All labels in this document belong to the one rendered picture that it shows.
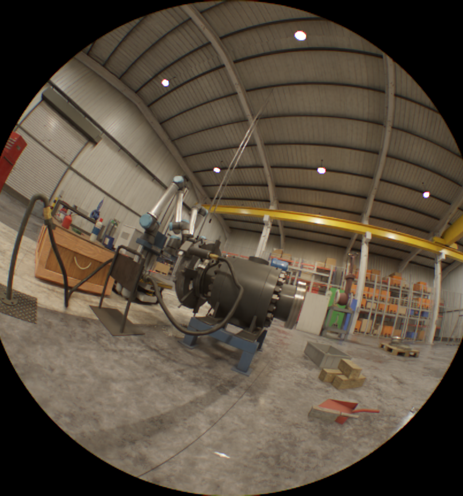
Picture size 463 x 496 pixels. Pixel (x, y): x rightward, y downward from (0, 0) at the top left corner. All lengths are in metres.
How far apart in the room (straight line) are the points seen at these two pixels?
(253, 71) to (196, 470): 8.86
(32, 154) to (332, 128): 13.48
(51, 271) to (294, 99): 8.53
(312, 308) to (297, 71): 8.62
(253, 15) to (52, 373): 8.63
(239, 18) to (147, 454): 8.81
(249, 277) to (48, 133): 10.09
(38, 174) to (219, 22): 9.60
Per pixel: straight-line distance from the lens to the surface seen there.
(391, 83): 7.77
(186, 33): 9.08
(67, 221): 1.58
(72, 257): 1.58
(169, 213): 2.47
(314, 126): 8.59
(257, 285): 1.30
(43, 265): 1.54
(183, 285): 1.50
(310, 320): 5.08
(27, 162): 9.80
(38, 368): 0.80
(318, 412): 1.06
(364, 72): 8.25
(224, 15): 8.41
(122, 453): 0.62
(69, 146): 9.81
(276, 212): 10.12
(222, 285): 1.38
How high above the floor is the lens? 0.57
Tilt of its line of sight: 14 degrees up
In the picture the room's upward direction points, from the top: 20 degrees clockwise
